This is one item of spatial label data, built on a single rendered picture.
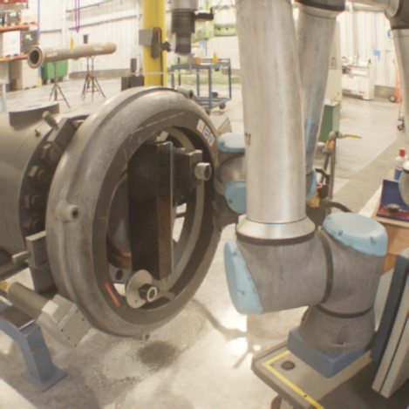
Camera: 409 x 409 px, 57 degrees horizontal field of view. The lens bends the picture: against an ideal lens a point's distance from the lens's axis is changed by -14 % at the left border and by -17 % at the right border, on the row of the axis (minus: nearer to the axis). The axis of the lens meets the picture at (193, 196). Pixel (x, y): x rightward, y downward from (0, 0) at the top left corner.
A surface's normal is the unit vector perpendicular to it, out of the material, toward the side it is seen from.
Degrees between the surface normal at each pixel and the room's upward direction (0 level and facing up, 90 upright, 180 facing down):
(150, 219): 87
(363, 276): 90
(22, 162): 50
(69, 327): 90
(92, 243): 90
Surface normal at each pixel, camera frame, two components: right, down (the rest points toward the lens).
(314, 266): 0.11, -0.32
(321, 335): -0.68, -0.08
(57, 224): -0.51, 0.02
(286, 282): 0.11, 0.18
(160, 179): 0.84, 0.17
